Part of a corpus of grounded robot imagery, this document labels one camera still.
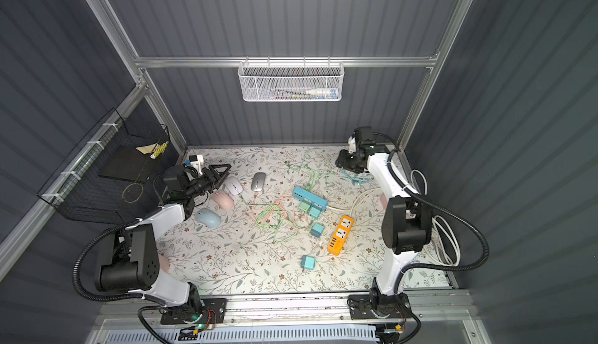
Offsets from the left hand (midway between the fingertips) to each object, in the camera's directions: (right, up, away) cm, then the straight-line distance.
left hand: (232, 169), depth 85 cm
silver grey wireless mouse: (+6, -6, +20) cm, 22 cm away
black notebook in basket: (-33, +2, -8) cm, 34 cm away
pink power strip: (+60, -13, +12) cm, 63 cm away
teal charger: (+28, -33, -3) cm, 43 cm away
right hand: (+43, +3, +7) cm, 43 cm away
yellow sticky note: (-29, +7, -4) cm, 31 cm away
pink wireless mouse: (-9, -13, +14) cm, 21 cm away
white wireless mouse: (-5, -7, +17) cm, 19 cm away
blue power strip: (+29, -13, +11) cm, 34 cm away
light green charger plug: (+27, -15, +11) cm, 33 cm away
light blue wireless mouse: (-12, -20, +8) cm, 24 cm away
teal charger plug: (+31, -17, +9) cm, 37 cm away
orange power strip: (+39, -27, +1) cm, 48 cm away
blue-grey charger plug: (+32, -24, +4) cm, 40 cm away
